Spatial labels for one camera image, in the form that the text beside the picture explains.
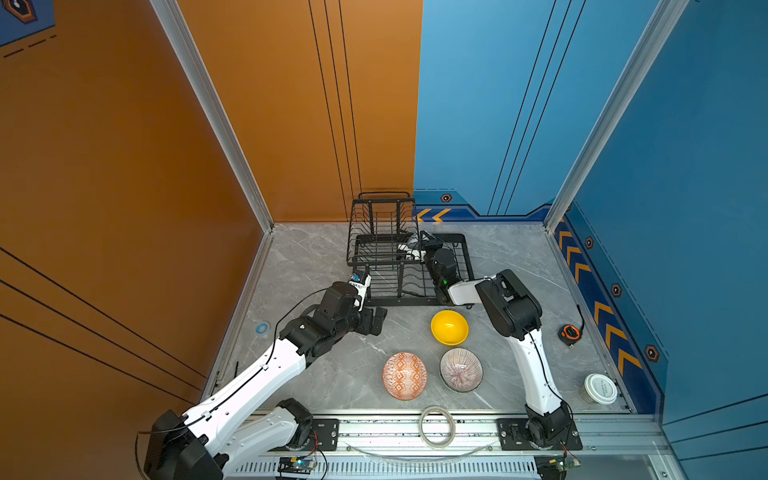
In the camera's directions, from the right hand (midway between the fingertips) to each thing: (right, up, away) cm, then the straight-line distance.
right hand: (426, 227), depth 100 cm
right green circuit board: (+27, -59, -30) cm, 71 cm away
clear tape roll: (0, -54, -23) cm, 59 cm away
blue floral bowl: (-4, -7, -6) cm, 10 cm away
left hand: (-17, -22, -21) cm, 35 cm away
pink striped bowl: (+8, -41, -18) cm, 45 cm away
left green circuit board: (-34, -59, -29) cm, 74 cm away
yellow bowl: (+6, -31, -11) cm, 33 cm away
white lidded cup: (+41, -43, -26) cm, 64 cm away
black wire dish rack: (-14, -5, -9) cm, 17 cm away
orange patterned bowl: (-8, -42, -19) cm, 47 cm away
